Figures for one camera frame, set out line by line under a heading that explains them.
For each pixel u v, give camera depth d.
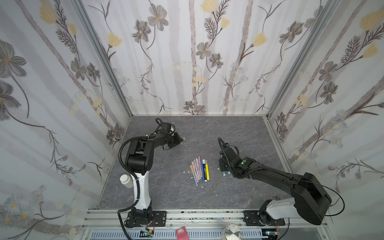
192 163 0.93
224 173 0.88
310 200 0.42
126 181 0.76
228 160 0.66
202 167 0.91
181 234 0.70
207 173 0.89
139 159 0.56
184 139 1.04
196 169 0.91
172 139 0.92
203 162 0.93
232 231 0.58
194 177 0.88
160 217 0.74
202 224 0.74
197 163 0.93
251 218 0.73
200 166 0.92
